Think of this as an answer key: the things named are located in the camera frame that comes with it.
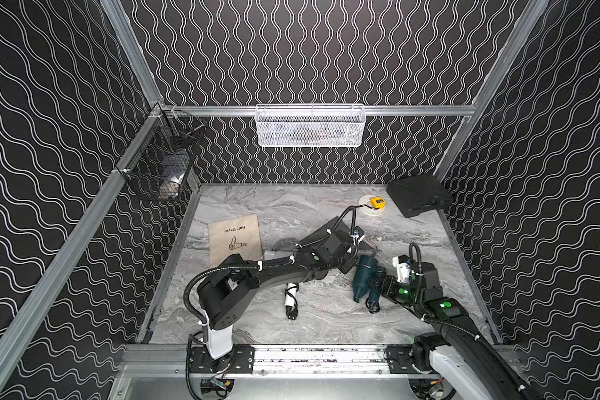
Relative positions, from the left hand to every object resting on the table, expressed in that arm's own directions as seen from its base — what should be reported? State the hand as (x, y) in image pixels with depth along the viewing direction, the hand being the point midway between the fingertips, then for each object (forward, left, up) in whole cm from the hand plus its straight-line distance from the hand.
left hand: (353, 248), depth 85 cm
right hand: (-10, -7, -5) cm, 13 cm away
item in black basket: (+10, +63, +13) cm, 65 cm away
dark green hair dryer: (-7, -6, -6) cm, 11 cm away
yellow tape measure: (+30, -15, -9) cm, 35 cm away
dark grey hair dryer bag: (+20, +5, -16) cm, 26 cm away
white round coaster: (+27, -10, -12) cm, 31 cm away
